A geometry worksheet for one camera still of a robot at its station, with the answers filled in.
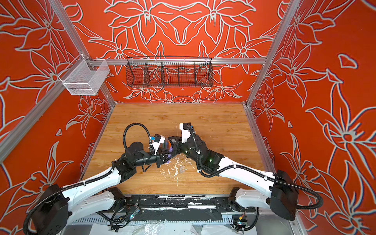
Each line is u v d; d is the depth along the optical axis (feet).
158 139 2.14
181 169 2.79
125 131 1.87
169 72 3.26
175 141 2.23
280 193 1.29
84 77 3.03
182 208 2.39
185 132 2.04
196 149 1.67
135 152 1.93
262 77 3.30
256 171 1.48
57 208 1.30
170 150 2.27
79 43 2.73
